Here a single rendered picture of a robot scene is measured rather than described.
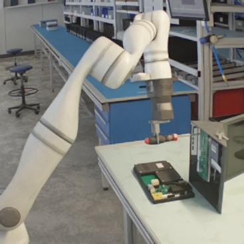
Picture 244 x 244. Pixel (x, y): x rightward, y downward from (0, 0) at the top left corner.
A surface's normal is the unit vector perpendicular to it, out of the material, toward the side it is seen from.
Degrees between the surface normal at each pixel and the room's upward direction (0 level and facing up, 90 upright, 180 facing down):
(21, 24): 90
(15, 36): 90
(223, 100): 90
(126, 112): 90
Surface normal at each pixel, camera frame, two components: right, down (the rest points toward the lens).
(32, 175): 0.34, 0.15
